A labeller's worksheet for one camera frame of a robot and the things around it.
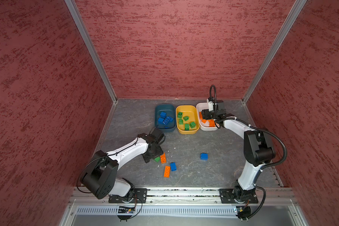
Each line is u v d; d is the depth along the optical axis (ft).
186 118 3.48
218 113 2.50
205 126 3.22
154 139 2.22
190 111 3.65
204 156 2.88
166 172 2.68
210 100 2.80
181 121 3.46
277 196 2.50
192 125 3.29
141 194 2.45
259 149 1.64
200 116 3.09
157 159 2.80
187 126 3.34
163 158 2.87
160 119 3.42
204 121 3.47
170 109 3.59
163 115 3.49
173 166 2.78
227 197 2.43
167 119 3.39
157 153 2.52
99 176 1.37
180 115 3.49
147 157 2.50
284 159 1.47
